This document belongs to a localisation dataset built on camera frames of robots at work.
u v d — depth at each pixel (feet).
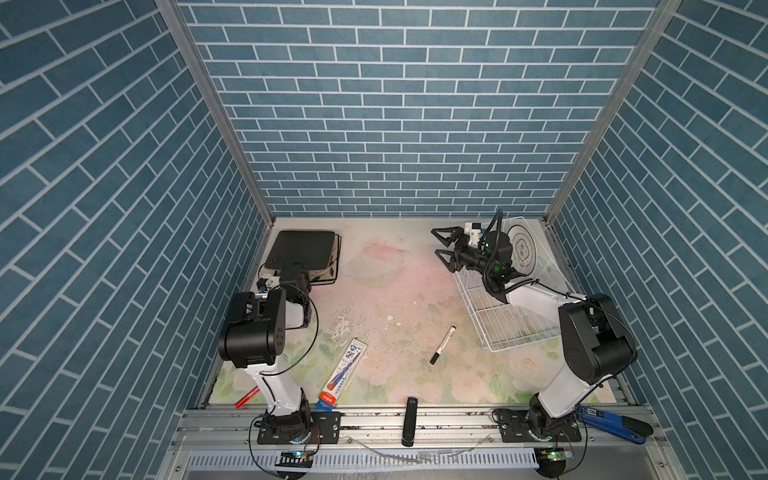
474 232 2.76
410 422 2.46
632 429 2.28
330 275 3.25
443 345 2.84
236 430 2.46
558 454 2.32
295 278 2.49
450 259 2.70
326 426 2.41
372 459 2.32
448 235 2.58
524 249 3.27
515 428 2.41
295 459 2.37
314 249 3.27
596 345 1.54
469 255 2.52
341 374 2.66
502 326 2.91
